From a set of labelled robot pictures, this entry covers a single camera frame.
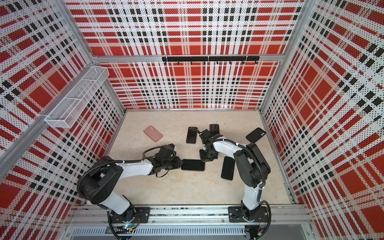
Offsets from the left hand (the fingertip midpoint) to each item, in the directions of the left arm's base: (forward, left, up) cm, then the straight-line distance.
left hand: (182, 165), depth 90 cm
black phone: (+23, -5, 0) cm, 23 cm away
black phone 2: (+31, -22, -4) cm, 38 cm away
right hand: (+2, -14, +2) cm, 14 cm away
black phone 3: (-2, -28, -1) cm, 28 cm away
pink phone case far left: (+26, +24, -1) cm, 35 cm away
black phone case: (+22, -51, 0) cm, 56 cm away
